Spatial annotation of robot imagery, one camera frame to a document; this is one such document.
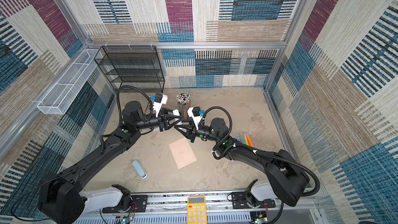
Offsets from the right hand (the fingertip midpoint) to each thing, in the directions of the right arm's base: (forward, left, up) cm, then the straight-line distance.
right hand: (176, 126), depth 70 cm
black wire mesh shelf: (+54, +36, -5) cm, 65 cm away
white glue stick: (+2, -1, +7) cm, 8 cm away
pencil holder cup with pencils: (+23, -1, -8) cm, 24 cm away
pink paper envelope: (-1, 0, -26) cm, 27 cm away
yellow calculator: (-29, -8, -25) cm, 39 cm away
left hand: (+2, -3, +5) cm, 6 cm away
